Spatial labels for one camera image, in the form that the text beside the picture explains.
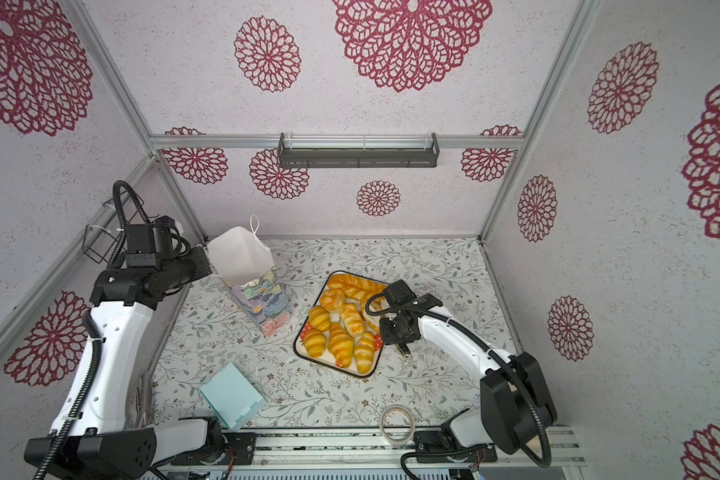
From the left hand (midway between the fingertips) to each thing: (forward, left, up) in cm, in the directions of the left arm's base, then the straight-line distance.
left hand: (204, 267), depth 73 cm
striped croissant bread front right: (-11, -39, -27) cm, 49 cm away
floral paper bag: (+17, -1, -20) cm, 26 cm away
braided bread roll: (-1, -36, -26) cm, 44 cm away
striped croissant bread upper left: (0, -25, -25) cm, 36 cm away
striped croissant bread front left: (-7, -25, -27) cm, 37 cm away
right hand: (-7, -46, -22) cm, 51 cm away
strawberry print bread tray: (-12, -28, -30) cm, 43 cm away
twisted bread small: (+7, -29, -25) cm, 39 cm away
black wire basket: (+6, +26, +3) cm, 27 cm away
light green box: (-23, -4, -26) cm, 35 cm away
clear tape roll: (-28, -43, -29) cm, 59 cm away
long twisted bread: (+13, -37, -27) cm, 47 cm away
